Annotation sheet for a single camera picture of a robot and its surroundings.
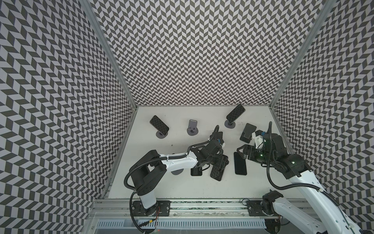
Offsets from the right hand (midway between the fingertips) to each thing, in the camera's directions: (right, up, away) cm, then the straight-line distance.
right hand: (242, 156), depth 73 cm
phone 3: (-49, +14, +30) cm, 59 cm away
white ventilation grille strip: (-30, -32, -3) cm, 44 cm away
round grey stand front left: (-34, -13, +12) cm, 39 cm away
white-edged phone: (-23, -13, +13) cm, 29 cm away
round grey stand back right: (+2, +14, +33) cm, 36 cm away
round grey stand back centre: (-26, +11, +28) cm, 39 cm away
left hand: (-8, -6, +9) cm, 13 cm away
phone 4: (+4, +23, +26) cm, 35 cm away
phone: (-13, -8, +1) cm, 15 cm away
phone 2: (+4, -10, +17) cm, 19 cm away
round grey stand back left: (-48, +7, +27) cm, 56 cm away
